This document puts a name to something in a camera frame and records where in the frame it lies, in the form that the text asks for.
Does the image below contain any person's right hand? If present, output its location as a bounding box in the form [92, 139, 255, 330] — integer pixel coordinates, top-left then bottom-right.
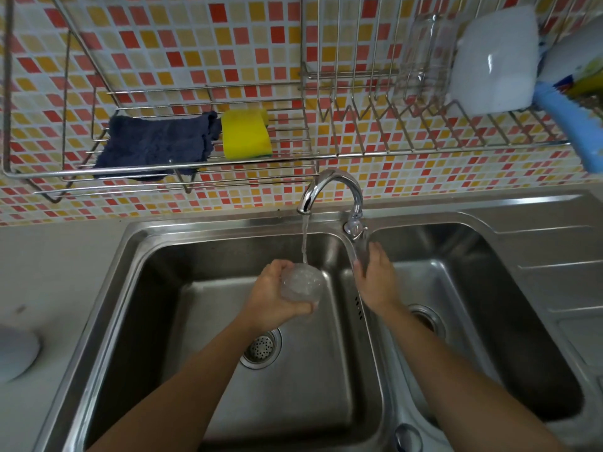
[352, 241, 402, 316]

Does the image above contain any person's left hand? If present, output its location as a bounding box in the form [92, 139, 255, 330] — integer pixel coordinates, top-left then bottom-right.
[242, 259, 317, 333]

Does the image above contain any clear cup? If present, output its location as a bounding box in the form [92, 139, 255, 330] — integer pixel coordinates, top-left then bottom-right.
[280, 263, 327, 317]

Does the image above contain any chrome faucet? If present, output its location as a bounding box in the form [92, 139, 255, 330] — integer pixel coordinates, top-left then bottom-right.
[296, 168, 371, 246]

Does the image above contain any white plastic cup housing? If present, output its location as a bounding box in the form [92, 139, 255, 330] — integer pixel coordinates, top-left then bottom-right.
[0, 323, 42, 384]

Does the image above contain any person's right forearm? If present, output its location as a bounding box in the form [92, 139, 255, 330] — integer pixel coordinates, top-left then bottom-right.
[381, 303, 571, 452]

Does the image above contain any person's left forearm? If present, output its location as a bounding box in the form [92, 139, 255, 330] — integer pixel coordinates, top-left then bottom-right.
[87, 317, 280, 452]

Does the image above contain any metal sink drain strainer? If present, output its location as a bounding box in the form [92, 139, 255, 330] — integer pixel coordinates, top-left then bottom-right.
[406, 303, 447, 340]
[239, 326, 283, 370]

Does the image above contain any round metal sink cap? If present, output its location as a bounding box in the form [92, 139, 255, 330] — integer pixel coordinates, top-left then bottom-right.
[394, 423, 424, 452]

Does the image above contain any stainless steel double sink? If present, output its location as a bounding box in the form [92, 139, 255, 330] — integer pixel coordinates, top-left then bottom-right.
[33, 190, 603, 452]

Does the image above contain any dark blue cloth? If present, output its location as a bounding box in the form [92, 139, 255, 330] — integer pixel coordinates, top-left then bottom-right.
[92, 111, 222, 182]

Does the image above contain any clear drinking glass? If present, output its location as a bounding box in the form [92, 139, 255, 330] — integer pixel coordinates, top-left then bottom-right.
[393, 13, 458, 104]

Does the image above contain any white mug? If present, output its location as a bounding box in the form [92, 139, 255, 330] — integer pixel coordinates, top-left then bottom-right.
[447, 4, 540, 117]

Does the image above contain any white detergent bottle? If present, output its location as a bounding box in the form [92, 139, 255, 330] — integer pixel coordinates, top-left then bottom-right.
[536, 16, 603, 85]

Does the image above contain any metal wire dish rack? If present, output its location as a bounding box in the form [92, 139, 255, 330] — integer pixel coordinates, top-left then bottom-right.
[1, 0, 603, 204]

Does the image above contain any blue handled brush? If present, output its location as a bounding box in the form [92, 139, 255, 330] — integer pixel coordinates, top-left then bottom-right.
[532, 82, 603, 174]

